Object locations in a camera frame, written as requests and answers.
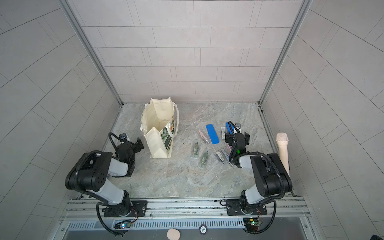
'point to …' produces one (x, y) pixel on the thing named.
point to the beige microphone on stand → (282, 139)
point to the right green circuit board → (251, 224)
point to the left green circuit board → (125, 225)
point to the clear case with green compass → (195, 152)
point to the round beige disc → (173, 234)
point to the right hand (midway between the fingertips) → (237, 130)
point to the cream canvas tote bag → (159, 124)
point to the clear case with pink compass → (204, 138)
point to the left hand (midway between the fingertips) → (134, 138)
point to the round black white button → (203, 229)
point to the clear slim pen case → (227, 157)
